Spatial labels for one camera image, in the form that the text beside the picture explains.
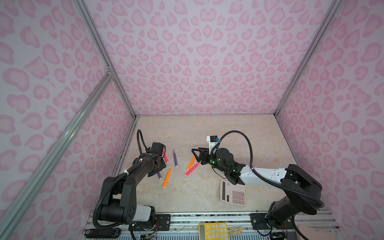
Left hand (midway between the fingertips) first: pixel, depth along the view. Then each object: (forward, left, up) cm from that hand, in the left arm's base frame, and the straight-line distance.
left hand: (158, 164), depth 90 cm
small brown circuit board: (-34, -41, -2) cm, 53 cm away
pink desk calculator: (-17, -42, -1) cm, 45 cm away
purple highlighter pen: (+5, -9, -4) cm, 11 cm away
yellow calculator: (-33, -30, -2) cm, 45 cm away
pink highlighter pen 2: (-2, -20, -4) cm, 20 cm away
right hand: (0, -22, +16) cm, 27 cm away
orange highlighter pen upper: (+2, -20, -2) cm, 20 cm away
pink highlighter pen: (+8, -3, -4) cm, 9 cm away
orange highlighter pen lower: (-8, -5, -4) cm, 10 cm away
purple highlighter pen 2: (-6, -1, -2) cm, 6 cm away
